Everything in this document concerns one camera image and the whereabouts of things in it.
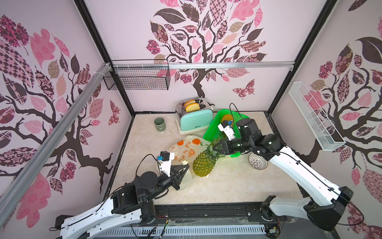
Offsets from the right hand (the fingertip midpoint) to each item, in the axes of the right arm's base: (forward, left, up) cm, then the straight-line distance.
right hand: (215, 150), depth 67 cm
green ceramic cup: (+35, +35, -21) cm, 53 cm away
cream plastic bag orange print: (+12, +16, -19) cm, 27 cm away
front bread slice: (+38, +11, -8) cm, 41 cm away
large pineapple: (-4, +5, -4) cm, 8 cm away
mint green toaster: (+31, +10, -14) cm, 35 cm away
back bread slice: (+43, +13, -7) cm, 46 cm away
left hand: (-9, +13, -1) cm, 15 cm away
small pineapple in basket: (+39, -14, -19) cm, 46 cm away
